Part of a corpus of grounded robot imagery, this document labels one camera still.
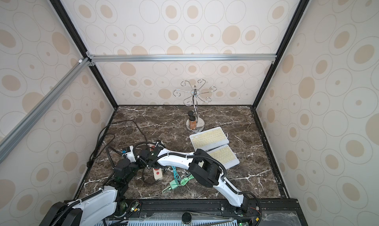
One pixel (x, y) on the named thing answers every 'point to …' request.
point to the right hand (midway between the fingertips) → (172, 156)
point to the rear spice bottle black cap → (190, 113)
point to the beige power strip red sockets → (158, 173)
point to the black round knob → (186, 217)
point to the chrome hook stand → (196, 94)
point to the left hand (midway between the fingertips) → (150, 152)
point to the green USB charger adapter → (173, 183)
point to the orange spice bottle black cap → (193, 124)
